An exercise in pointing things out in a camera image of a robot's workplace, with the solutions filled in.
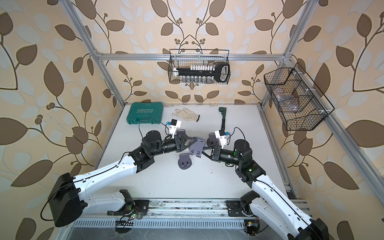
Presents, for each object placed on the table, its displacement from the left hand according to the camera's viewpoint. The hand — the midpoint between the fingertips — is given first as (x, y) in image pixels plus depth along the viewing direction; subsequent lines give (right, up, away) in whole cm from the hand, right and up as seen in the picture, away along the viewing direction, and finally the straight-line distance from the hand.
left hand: (194, 139), depth 64 cm
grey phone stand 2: (+1, -4, +2) cm, 5 cm away
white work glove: (-7, +13, +49) cm, 51 cm away
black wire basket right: (+53, +16, +9) cm, 56 cm away
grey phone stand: (-6, -16, +21) cm, 27 cm away
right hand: (+2, -6, +4) cm, 7 cm away
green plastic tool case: (-37, +14, +45) cm, 60 cm away
